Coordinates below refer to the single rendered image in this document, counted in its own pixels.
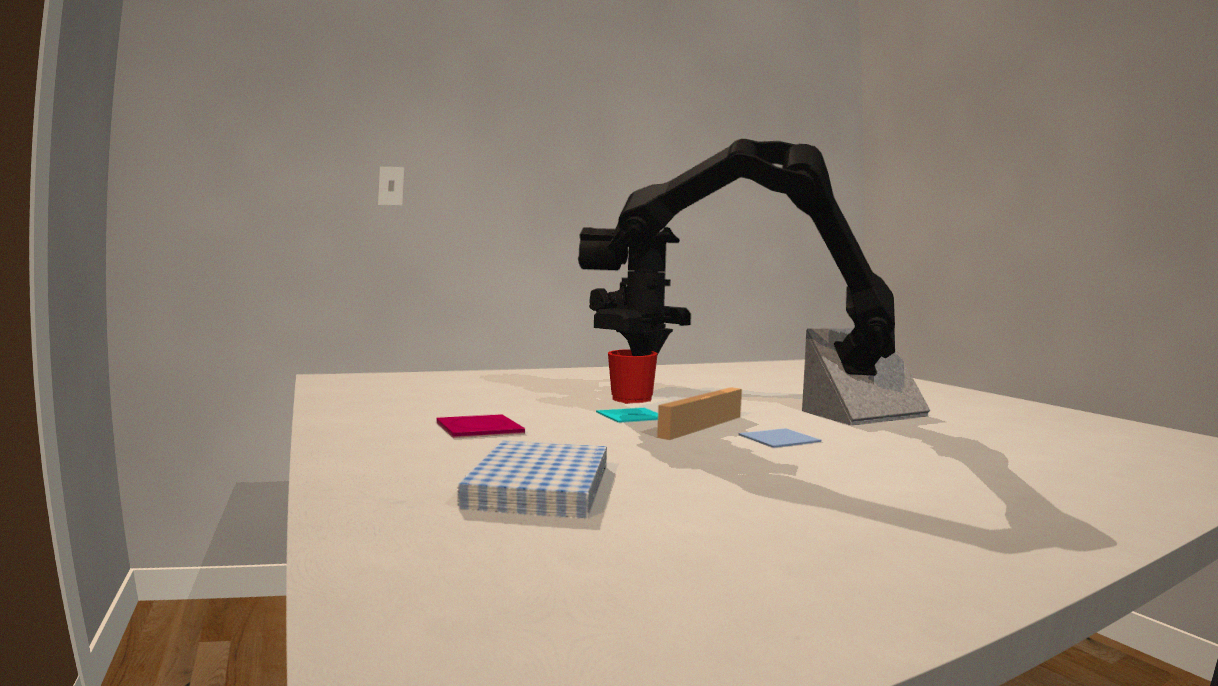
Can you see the red cup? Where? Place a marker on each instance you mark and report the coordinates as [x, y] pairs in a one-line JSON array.
[[631, 377]]

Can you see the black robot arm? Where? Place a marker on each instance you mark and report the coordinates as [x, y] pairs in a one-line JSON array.
[[648, 210]]

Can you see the dark red square coaster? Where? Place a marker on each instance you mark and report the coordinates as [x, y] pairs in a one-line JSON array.
[[479, 426]]

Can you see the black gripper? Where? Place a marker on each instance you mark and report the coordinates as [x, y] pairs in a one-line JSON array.
[[645, 293]]

